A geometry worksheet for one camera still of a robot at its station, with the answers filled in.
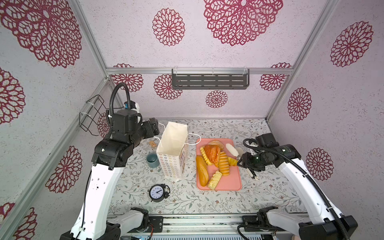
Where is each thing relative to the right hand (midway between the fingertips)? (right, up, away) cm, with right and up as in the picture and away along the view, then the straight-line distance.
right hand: (241, 162), depth 74 cm
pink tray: (-4, -15, +14) cm, 20 cm away
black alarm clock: (-43, -19, +8) cm, 48 cm away
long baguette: (-18, -9, +12) cm, 23 cm away
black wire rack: (-77, +21, -1) cm, 79 cm away
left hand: (-44, +17, -9) cm, 48 cm away
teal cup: (-49, -3, +20) cm, 53 cm away
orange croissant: (-11, +2, +16) cm, 19 cm away
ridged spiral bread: (-5, -5, +16) cm, 17 cm away
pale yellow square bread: (-11, -12, +9) cm, 19 cm away
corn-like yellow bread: (-16, 0, +19) cm, 25 cm away
